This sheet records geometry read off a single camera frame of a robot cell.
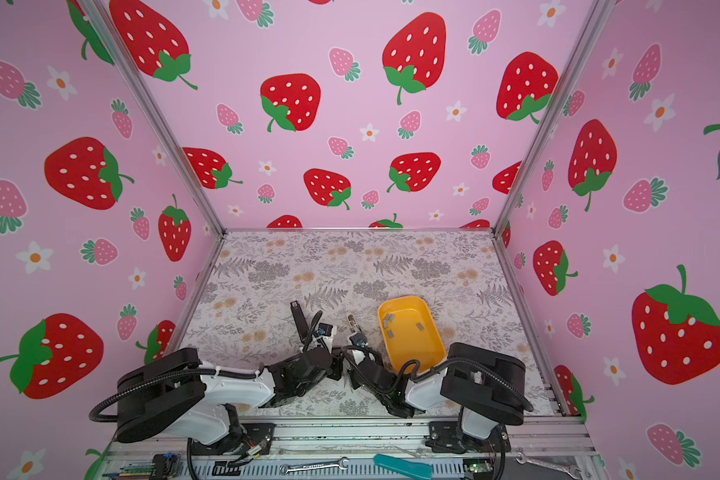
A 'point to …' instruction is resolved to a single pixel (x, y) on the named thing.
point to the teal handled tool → (406, 467)
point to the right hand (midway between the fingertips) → (347, 357)
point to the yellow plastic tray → (410, 332)
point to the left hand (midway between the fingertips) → (348, 353)
